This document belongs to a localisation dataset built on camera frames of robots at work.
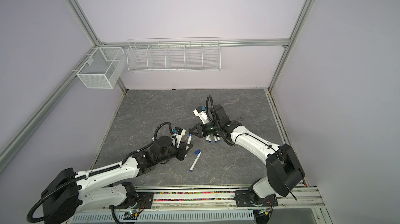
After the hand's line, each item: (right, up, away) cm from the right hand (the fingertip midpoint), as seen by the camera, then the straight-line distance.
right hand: (190, 133), depth 78 cm
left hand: (0, -7, 0) cm, 7 cm away
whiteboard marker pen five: (+4, -13, +11) cm, 18 cm away
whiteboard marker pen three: (+14, -6, +16) cm, 22 cm away
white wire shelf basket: (-14, +48, +24) cm, 55 cm away
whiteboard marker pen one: (+9, -6, +16) cm, 19 cm away
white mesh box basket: (-57, +37, +19) cm, 70 cm away
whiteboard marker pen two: (+15, -6, +16) cm, 23 cm away
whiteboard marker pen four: (-1, -4, -1) cm, 4 cm away
